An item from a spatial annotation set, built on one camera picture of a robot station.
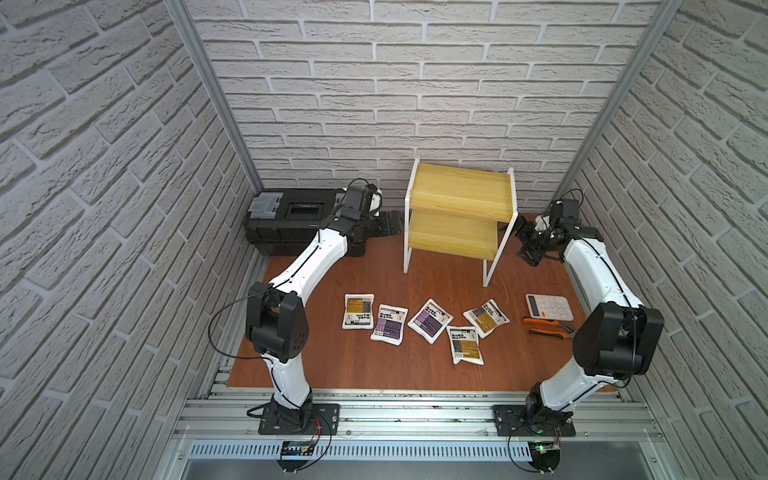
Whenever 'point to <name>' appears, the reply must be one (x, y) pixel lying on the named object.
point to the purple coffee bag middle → (430, 321)
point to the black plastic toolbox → (283, 221)
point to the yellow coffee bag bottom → (464, 343)
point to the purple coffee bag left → (391, 324)
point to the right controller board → (545, 455)
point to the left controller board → (295, 448)
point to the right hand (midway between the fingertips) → (512, 238)
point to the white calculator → (549, 307)
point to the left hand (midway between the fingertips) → (397, 218)
